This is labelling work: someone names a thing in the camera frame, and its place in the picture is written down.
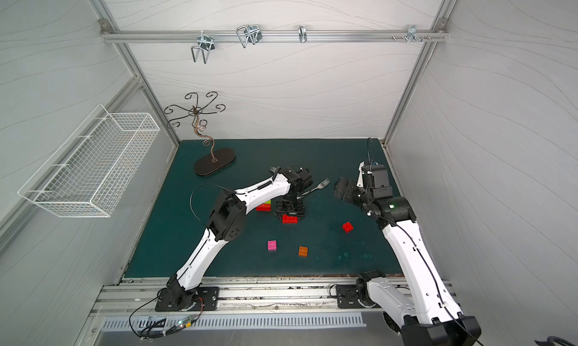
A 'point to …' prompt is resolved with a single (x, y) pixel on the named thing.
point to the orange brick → (302, 251)
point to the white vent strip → (205, 322)
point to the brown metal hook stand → (195, 118)
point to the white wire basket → (83, 175)
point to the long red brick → (290, 220)
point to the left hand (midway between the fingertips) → (296, 220)
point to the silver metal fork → (324, 183)
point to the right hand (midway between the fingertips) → (347, 188)
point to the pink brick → (272, 245)
